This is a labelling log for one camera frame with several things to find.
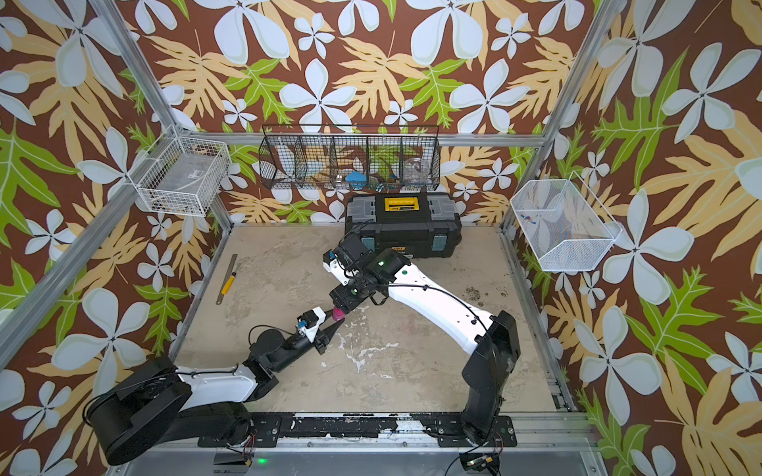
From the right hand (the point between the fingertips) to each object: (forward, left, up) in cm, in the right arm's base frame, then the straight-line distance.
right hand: (342, 294), depth 77 cm
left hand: (-3, +1, -4) cm, 5 cm away
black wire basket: (+43, -7, +14) cm, 46 cm away
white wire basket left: (+32, +49, +15) cm, 60 cm away
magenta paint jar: (-5, +1, -1) cm, 5 cm away
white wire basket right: (+18, -64, +6) cm, 67 cm away
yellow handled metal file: (+17, +43, -19) cm, 50 cm away
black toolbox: (+29, -25, -4) cm, 39 cm away
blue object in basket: (+37, -3, +9) cm, 38 cm away
